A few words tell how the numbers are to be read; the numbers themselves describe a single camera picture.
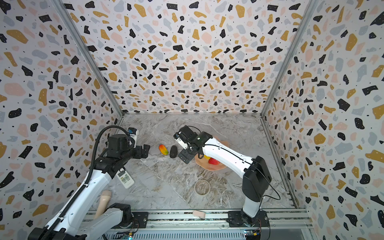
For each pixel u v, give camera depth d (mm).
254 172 445
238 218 737
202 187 855
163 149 970
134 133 691
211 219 761
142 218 742
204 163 930
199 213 755
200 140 567
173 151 973
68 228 382
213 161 913
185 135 620
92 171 484
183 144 719
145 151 716
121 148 587
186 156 722
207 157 555
